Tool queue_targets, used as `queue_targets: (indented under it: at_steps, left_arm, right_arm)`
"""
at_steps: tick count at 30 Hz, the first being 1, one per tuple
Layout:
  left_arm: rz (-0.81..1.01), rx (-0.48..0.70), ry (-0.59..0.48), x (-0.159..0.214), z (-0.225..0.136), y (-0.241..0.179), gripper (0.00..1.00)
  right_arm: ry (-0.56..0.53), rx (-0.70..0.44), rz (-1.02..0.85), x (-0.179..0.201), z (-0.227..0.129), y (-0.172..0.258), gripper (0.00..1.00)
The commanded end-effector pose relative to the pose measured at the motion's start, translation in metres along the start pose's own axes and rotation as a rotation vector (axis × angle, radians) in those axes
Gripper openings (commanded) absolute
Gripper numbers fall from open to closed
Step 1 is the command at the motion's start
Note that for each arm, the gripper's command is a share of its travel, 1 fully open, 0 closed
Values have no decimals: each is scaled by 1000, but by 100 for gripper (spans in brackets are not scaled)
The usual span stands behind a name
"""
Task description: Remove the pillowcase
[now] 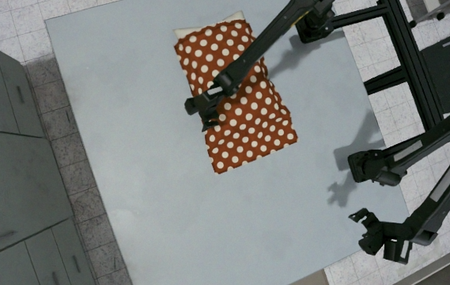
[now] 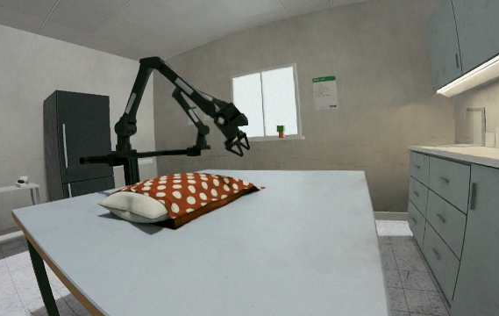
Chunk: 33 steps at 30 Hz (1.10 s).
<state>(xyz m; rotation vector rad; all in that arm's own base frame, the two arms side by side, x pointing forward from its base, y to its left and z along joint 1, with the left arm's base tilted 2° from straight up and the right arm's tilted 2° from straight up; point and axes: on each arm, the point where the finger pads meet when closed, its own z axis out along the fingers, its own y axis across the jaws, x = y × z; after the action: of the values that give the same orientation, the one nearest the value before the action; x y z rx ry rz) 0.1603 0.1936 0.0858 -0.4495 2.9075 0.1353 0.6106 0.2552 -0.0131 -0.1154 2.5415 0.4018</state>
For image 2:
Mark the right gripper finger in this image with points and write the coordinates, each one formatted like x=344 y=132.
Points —
x=241 y=144
x=236 y=142

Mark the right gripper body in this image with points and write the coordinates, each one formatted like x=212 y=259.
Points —
x=230 y=139

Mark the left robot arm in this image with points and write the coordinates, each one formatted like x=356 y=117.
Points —
x=204 y=129

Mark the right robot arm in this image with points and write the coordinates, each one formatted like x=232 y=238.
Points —
x=124 y=129

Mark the brown polka-dot pillowcase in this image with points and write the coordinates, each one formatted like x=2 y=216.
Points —
x=190 y=195

